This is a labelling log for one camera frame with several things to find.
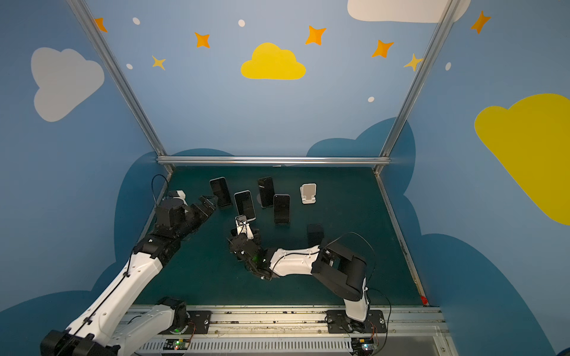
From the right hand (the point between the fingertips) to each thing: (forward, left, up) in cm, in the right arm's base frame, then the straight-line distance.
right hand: (239, 230), depth 84 cm
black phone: (+25, -7, -5) cm, 26 cm away
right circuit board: (-33, -45, -13) cm, 57 cm away
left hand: (+4, +7, +12) cm, 14 cm away
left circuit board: (-36, +16, -12) cm, 41 cm away
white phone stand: (+26, -27, -7) cm, 38 cm away
